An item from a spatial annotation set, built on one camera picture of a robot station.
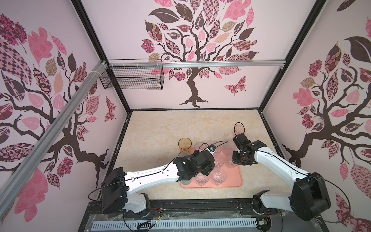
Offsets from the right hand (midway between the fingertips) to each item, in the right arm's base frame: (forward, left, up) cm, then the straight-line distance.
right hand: (236, 159), depth 85 cm
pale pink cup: (-3, +6, +3) cm, 7 cm away
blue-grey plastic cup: (+1, +31, +7) cm, 32 cm away
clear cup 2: (-4, +15, +20) cm, 25 cm away
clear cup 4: (-8, +11, -6) cm, 15 cm away
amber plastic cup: (+9, +31, +4) cm, 33 cm away
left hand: (-4, +20, +8) cm, 22 cm away
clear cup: (-5, +24, +25) cm, 35 cm away
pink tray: (-8, +1, -7) cm, 11 cm away
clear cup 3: (+1, +10, -3) cm, 11 cm away
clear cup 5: (+7, +3, +2) cm, 8 cm away
